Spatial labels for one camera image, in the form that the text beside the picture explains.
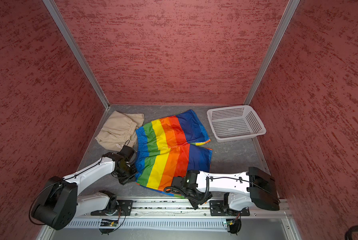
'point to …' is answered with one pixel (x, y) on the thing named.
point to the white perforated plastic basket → (234, 123)
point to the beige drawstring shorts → (120, 128)
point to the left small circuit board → (107, 222)
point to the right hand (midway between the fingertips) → (204, 206)
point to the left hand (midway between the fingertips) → (136, 181)
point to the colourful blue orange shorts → (167, 147)
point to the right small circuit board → (228, 223)
